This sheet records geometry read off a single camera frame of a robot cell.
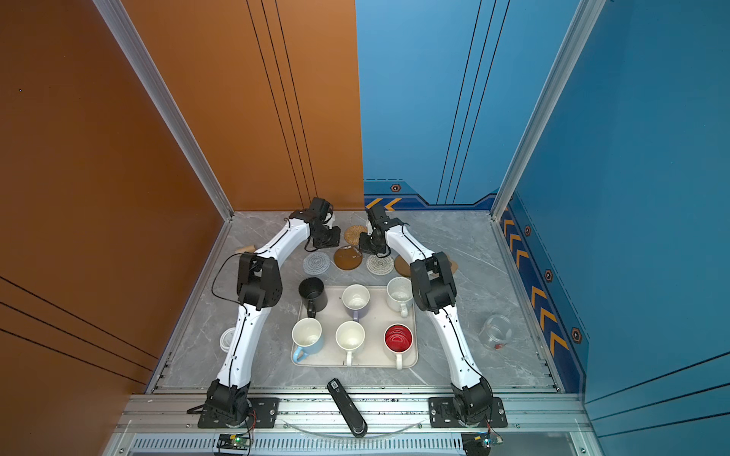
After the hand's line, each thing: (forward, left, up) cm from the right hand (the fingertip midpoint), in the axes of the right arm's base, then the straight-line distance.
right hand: (360, 248), depth 107 cm
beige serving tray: (-28, -6, -1) cm, 28 cm away
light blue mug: (-34, +14, 0) cm, 37 cm away
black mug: (-21, +14, +2) cm, 25 cm away
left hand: (+3, +7, +1) cm, 8 cm away
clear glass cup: (-32, -43, -2) cm, 54 cm away
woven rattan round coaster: (+8, +4, -1) cm, 9 cm away
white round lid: (-37, +36, +5) cm, 52 cm away
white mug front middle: (-34, +2, 0) cm, 34 cm away
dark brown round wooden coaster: (-8, -16, -1) cm, 18 cm away
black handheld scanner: (-54, +1, -1) cm, 54 cm away
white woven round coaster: (-7, -7, -1) cm, 10 cm away
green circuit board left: (-60, +30, -4) cm, 67 cm away
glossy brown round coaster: (-3, +5, -1) cm, 6 cm away
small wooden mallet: (0, +42, 0) cm, 42 cm away
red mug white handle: (-34, -13, -1) cm, 37 cm away
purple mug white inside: (-21, +1, 0) cm, 21 cm away
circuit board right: (-60, -32, -4) cm, 68 cm away
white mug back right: (-19, -14, -1) cm, 24 cm away
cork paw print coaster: (-28, -25, +27) cm, 46 cm away
